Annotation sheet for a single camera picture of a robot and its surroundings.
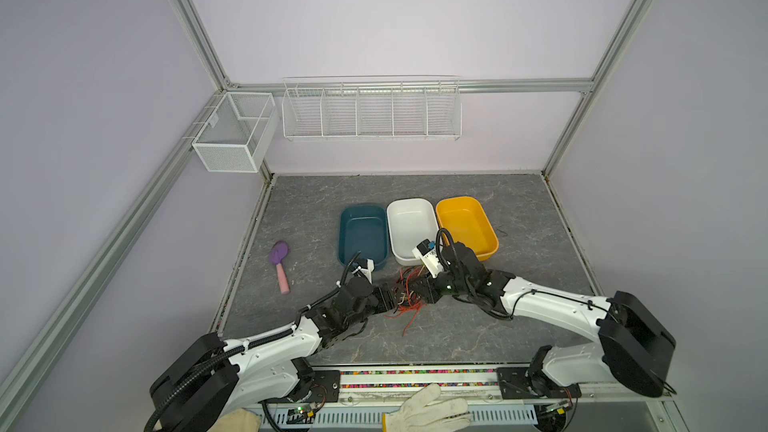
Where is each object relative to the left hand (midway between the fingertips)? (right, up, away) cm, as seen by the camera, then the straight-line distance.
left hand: (397, 293), depth 81 cm
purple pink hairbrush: (-39, +9, +15) cm, 42 cm away
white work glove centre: (+6, -25, -12) cm, 28 cm away
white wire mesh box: (-55, +47, +18) cm, 75 cm away
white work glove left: (-37, -26, -12) cm, 47 cm away
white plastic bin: (+5, +18, +24) cm, 31 cm away
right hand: (+3, +2, -2) cm, 5 cm away
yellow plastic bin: (+26, +17, +25) cm, 40 cm away
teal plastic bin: (-11, +16, +21) cm, 29 cm away
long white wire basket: (+9, +59, +24) cm, 64 cm away
